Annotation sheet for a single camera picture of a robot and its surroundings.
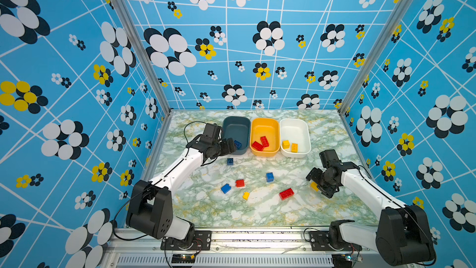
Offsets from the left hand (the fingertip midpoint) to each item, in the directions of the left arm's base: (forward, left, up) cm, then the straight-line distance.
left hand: (230, 146), depth 87 cm
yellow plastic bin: (+23, -21, -13) cm, 34 cm away
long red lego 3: (-18, -26, -13) cm, 34 cm away
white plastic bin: (+20, -37, -13) cm, 45 cm away
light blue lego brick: (-14, +3, -15) cm, 21 cm away
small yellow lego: (-19, -7, -13) cm, 24 cm away
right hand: (-13, -39, -11) cm, 43 cm away
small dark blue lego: (-1, +1, -13) cm, 13 cm away
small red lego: (-13, -4, -13) cm, 19 cm away
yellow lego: (+8, -29, -9) cm, 31 cm away
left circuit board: (-42, +17, -16) cm, 48 cm away
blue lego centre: (-11, -19, -10) cm, 24 cm away
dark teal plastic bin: (+22, -3, -13) cm, 26 cm away
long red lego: (+8, -14, -12) cm, 20 cm away
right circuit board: (-43, -43, -11) cm, 62 cm away
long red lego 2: (+11, -18, -11) cm, 23 cm away
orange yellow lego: (+8, -34, -13) cm, 38 cm away
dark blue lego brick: (+10, -3, -11) cm, 15 cm away
